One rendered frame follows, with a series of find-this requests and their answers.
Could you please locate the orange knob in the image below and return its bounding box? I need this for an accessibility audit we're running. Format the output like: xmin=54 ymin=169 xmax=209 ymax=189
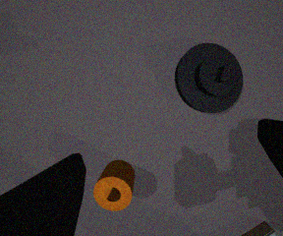
xmin=93 ymin=160 xmax=135 ymax=211

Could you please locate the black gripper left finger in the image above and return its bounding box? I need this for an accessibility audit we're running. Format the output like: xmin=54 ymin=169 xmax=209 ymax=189
xmin=0 ymin=153 xmax=86 ymax=236

